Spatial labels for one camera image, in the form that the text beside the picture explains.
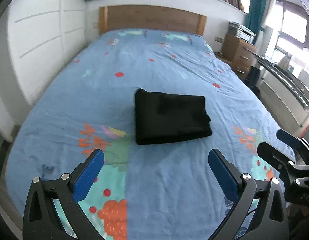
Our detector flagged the wooden dresser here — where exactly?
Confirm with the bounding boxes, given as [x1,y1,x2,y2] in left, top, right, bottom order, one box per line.
[215,34,256,81]

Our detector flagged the white wardrobe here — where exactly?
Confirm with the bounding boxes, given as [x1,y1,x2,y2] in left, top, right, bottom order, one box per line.
[0,0,86,141]

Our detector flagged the wooden headboard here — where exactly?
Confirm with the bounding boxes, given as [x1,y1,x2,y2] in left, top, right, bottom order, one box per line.
[99,5,207,36]

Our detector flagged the white radiator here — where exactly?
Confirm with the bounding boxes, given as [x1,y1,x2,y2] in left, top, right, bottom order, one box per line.
[258,75,309,136]

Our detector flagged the teal curtain right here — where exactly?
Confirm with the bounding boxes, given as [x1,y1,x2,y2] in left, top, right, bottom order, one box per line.
[244,0,271,45]

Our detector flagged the black pants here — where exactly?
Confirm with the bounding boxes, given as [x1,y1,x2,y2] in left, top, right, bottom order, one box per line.
[134,88,212,145]

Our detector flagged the blue patterned bed sheet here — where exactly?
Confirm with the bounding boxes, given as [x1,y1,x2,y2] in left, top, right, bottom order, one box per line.
[6,29,294,239]

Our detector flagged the dark blue bag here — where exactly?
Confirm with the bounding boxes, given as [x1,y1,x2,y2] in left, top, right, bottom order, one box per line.
[243,66,261,96]

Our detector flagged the grey printer on dresser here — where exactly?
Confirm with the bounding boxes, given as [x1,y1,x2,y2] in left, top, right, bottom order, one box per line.
[228,22,255,44]

